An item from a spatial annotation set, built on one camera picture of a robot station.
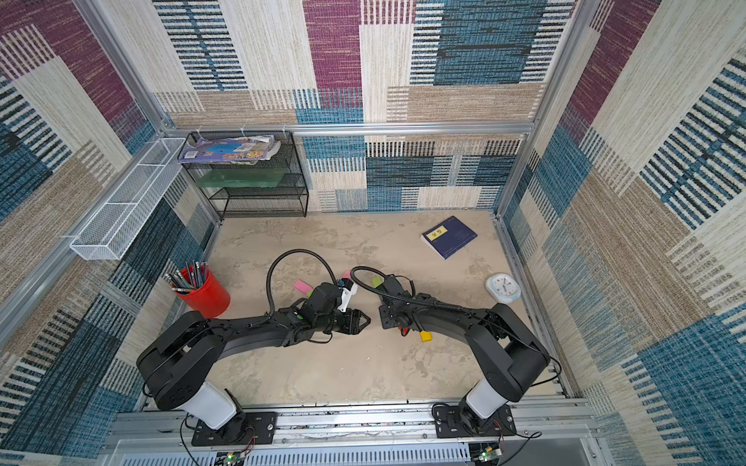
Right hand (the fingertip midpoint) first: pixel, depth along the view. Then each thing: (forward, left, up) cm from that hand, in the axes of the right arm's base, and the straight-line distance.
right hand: (396, 316), depth 92 cm
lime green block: (+9, +28, 0) cm, 29 cm away
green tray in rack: (+36, +49, +26) cm, 67 cm away
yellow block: (-7, -8, 0) cm, 11 cm away
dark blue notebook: (+33, -22, 0) cm, 39 cm away
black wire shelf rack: (+48, +40, +9) cm, 63 cm away
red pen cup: (+2, +55, +15) cm, 57 cm away
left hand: (-3, +9, +4) cm, 10 cm away
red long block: (-3, -3, -3) cm, 5 cm away
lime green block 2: (+2, +6, +18) cm, 19 cm away
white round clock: (+9, -35, +1) cm, 37 cm away
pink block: (+11, +31, 0) cm, 33 cm away
